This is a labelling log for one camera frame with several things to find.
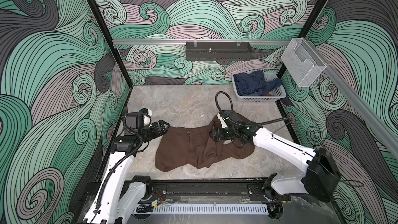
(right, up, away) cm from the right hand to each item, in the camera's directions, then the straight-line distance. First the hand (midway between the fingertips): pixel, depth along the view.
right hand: (215, 133), depth 81 cm
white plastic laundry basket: (+49, +23, +28) cm, 61 cm away
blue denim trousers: (+32, +30, +29) cm, 53 cm away
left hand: (-26, +5, -7) cm, 27 cm away
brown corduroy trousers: (-19, -9, +4) cm, 22 cm away
